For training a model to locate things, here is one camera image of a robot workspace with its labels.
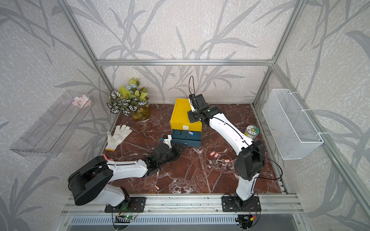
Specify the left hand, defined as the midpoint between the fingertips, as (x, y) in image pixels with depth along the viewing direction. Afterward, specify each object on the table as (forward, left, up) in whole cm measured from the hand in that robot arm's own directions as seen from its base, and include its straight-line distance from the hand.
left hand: (188, 147), depth 81 cm
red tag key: (-3, -24, -12) cm, 27 cm away
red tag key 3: (+1, -18, -12) cm, 21 cm away
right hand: (+17, -1, +9) cm, 20 cm away
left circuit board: (-32, +33, -16) cm, 49 cm away
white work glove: (+15, +50, -13) cm, 54 cm away
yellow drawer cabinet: (+15, +6, +6) cm, 17 cm away
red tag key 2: (+1, -15, -12) cm, 19 cm away
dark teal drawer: (+10, -2, -7) cm, 12 cm away
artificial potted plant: (+27, +37, +11) cm, 47 cm away
